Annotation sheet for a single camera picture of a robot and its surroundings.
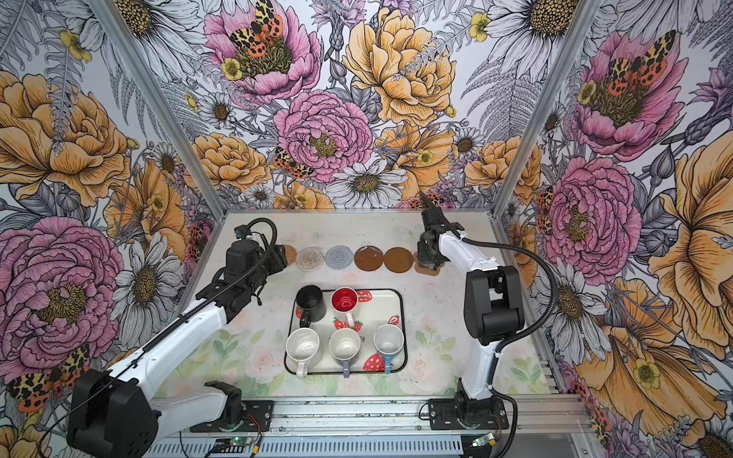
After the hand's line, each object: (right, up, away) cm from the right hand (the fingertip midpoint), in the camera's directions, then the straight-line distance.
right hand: (431, 263), depth 96 cm
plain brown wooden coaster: (-10, 0, +11) cm, 15 cm away
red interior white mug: (-28, -11, -4) cm, 31 cm away
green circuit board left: (-53, -42, -24) cm, 72 cm away
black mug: (-39, -11, -5) cm, 41 cm away
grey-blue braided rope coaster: (-32, +1, +12) cm, 34 cm away
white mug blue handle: (-15, -22, -10) cm, 28 cm away
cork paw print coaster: (-1, -4, +8) cm, 9 cm away
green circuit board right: (+9, -41, -24) cm, 49 cm away
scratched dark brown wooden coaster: (-21, +1, +13) cm, 25 cm away
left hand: (-47, +3, -11) cm, 49 cm away
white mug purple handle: (-27, -23, -10) cm, 37 cm away
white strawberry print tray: (-18, -14, -2) cm, 23 cm away
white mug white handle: (-40, -24, -11) cm, 48 cm away
